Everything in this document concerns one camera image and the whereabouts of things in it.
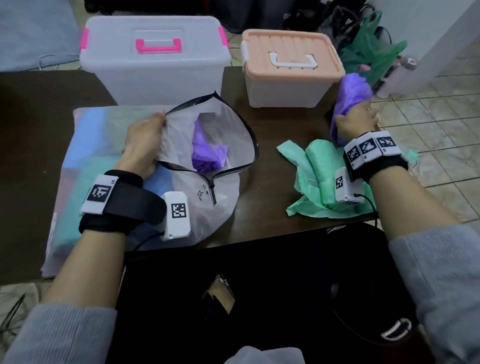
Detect person's right hand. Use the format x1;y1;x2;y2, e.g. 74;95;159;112
333;101;382;142

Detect person's left hand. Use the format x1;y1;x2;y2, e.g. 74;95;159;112
113;111;168;180

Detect purple bag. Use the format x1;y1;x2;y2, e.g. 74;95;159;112
191;119;230;174
329;73;374;147

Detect large clear storage bin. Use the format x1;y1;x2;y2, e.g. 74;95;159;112
78;15;232;107

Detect translucent zipper bag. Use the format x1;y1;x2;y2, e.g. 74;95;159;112
41;91;260;278

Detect small clear plastic bin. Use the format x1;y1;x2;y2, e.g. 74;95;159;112
240;28;346;109

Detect person's right forearm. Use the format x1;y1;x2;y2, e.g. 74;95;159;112
369;168;480;364

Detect person's left forearm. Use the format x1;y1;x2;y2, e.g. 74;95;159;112
1;229;127;364

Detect person's black trousers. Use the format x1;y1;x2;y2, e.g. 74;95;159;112
116;224;436;364

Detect black right wristband with markers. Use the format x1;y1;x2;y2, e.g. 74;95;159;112
343;130;410;184

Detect green plastic bag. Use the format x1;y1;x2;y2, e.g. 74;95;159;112
339;9;408;87

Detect dark patterned bag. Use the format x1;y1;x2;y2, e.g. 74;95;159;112
318;0;376;50

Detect blue-grey floor mat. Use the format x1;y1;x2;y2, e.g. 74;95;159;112
0;0;82;72

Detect black smartphone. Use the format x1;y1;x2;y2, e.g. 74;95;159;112
202;275;236;315

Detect white plastic buckle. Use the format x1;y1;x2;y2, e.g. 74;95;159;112
380;317;413;341

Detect black right camera cable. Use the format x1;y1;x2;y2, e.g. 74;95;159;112
352;192;379;228

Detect black camera cable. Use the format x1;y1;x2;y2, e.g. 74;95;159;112
352;192;379;228
123;231;166;263

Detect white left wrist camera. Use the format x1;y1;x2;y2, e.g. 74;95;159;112
161;191;192;242

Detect black left camera cable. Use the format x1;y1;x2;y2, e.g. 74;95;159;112
123;231;166;263

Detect white cable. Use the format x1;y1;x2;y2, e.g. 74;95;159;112
37;53;80;71

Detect tangled dark floor cables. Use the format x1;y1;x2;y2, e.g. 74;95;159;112
0;292;27;335

